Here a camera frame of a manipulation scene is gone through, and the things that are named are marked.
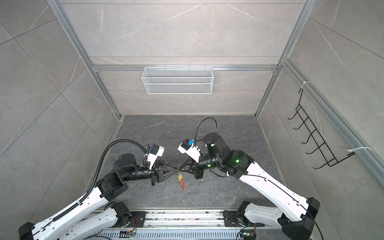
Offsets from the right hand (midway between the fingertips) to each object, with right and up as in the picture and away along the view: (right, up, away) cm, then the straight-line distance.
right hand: (181, 167), depth 61 cm
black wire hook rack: (+60, +4, -1) cm, 61 cm away
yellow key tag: (-1, -5, +2) cm, 6 cm away
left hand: (-2, 0, -1) cm, 2 cm away
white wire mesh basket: (-6, +49, +41) cm, 64 cm away
